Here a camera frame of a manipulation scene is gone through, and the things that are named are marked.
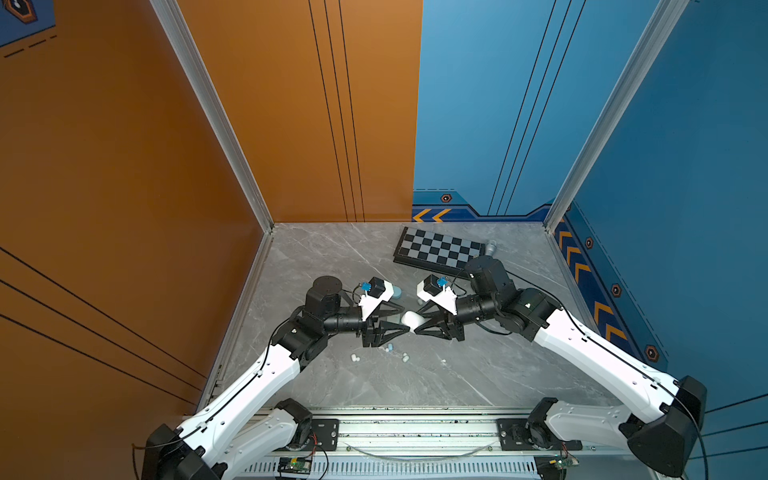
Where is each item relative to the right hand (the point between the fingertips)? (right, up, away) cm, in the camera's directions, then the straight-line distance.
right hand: (417, 320), depth 67 cm
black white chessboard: (+11, +15, +41) cm, 45 cm away
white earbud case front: (-1, 0, -1) cm, 2 cm away
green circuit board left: (-29, -37, +5) cm, 47 cm away
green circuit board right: (+35, -35, +3) cm, 49 cm away
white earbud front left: (-17, -15, +18) cm, 29 cm away
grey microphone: (+30, +17, +42) cm, 55 cm away
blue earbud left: (-6, -13, +20) cm, 25 cm away
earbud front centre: (+9, -17, +19) cm, 27 cm away
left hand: (-3, +1, 0) cm, 3 cm away
